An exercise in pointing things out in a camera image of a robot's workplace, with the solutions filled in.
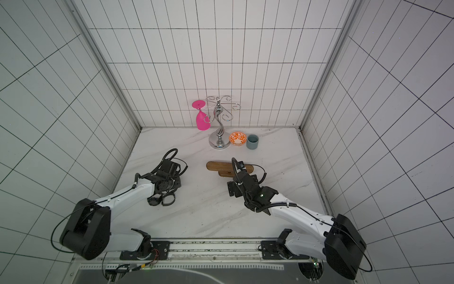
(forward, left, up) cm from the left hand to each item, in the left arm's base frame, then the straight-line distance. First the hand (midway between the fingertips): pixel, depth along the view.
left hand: (173, 184), depth 89 cm
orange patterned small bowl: (+32, -34, -1) cm, 47 cm away
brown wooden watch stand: (+7, -27, +5) cm, 28 cm away
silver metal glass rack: (+32, -23, -2) cm, 40 cm away
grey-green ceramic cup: (+27, -43, +3) cm, 51 cm away
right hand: (0, -33, +8) cm, 34 cm away
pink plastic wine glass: (+33, -13, +14) cm, 38 cm away
